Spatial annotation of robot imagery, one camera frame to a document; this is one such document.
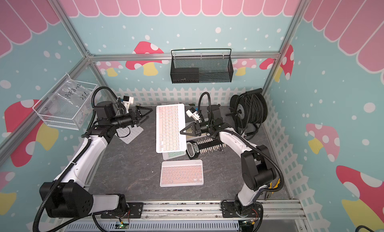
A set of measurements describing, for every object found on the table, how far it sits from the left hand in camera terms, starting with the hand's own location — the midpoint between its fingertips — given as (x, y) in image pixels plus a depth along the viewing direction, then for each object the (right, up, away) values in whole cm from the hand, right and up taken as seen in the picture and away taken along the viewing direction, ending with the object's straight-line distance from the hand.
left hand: (150, 116), depth 73 cm
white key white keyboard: (-9, -9, -5) cm, 13 cm away
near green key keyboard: (+6, -24, +20) cm, 32 cm away
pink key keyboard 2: (+14, -33, +12) cm, 38 cm away
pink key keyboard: (+9, -2, +2) cm, 10 cm away
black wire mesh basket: (+26, +34, +26) cm, 50 cm away
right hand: (+16, -9, 0) cm, 18 cm away
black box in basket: (+16, +25, +15) cm, 33 cm away
